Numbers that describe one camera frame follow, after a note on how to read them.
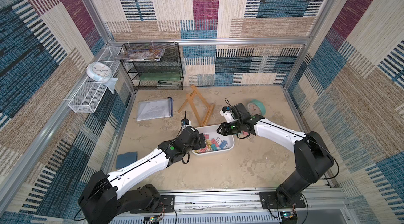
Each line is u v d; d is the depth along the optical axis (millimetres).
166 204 737
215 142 916
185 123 724
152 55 882
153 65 1085
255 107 972
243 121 692
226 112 812
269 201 730
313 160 454
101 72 760
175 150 601
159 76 987
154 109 1087
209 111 1013
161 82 1116
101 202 393
